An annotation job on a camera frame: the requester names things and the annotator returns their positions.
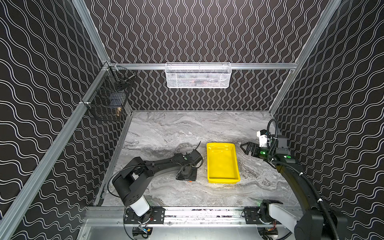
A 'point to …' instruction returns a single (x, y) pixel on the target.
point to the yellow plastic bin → (223, 166)
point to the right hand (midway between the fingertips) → (249, 147)
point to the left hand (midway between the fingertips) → (196, 180)
